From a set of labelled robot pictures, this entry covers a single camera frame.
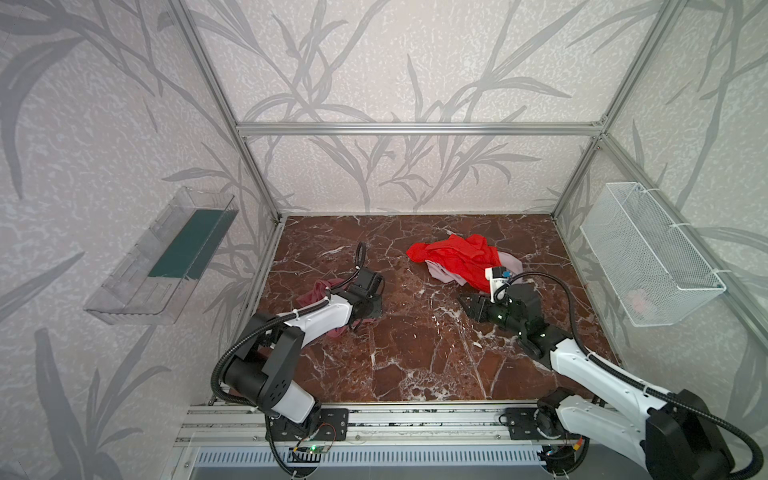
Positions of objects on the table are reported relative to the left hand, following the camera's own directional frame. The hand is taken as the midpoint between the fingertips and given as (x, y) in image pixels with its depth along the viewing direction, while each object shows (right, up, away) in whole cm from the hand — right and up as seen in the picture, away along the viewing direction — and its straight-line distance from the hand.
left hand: (377, 297), depth 93 cm
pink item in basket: (+67, +3, -18) cm, 70 cm away
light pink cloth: (+44, +11, +9) cm, 46 cm away
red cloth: (+29, +12, +2) cm, 31 cm away
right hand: (+25, +5, -10) cm, 28 cm away
